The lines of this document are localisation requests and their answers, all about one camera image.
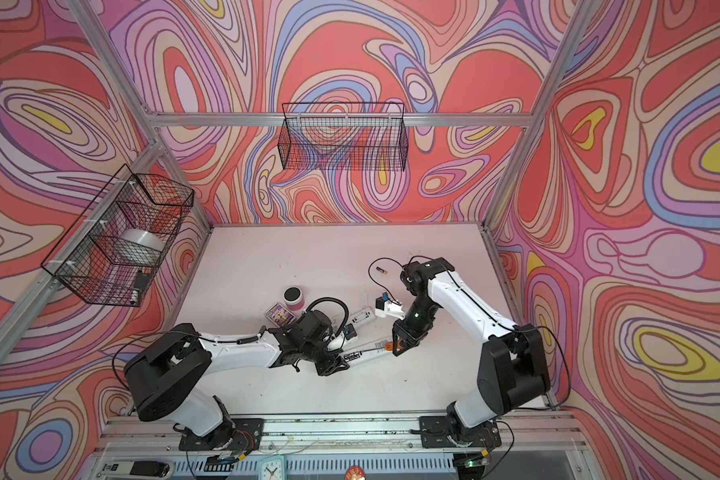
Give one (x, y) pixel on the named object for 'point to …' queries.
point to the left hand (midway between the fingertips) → (347, 357)
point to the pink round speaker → (293, 298)
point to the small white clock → (272, 467)
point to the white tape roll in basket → (140, 246)
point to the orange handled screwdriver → (388, 347)
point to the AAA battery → (381, 270)
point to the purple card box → (279, 314)
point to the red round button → (355, 473)
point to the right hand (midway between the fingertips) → (406, 355)
